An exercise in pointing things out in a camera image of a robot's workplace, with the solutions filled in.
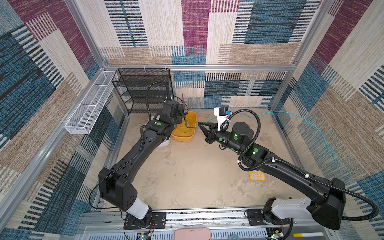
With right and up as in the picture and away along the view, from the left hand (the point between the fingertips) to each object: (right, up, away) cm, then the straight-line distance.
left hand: (175, 109), depth 80 cm
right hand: (+12, -9, -15) cm, 21 cm away
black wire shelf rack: (-26, +17, +29) cm, 42 cm away
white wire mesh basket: (-55, +3, +17) cm, 58 cm away
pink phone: (+9, -57, -11) cm, 59 cm away
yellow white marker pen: (+62, -58, -11) cm, 85 cm away
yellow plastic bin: (+4, -12, +30) cm, 33 cm away
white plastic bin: (-7, -18, +16) cm, 25 cm away
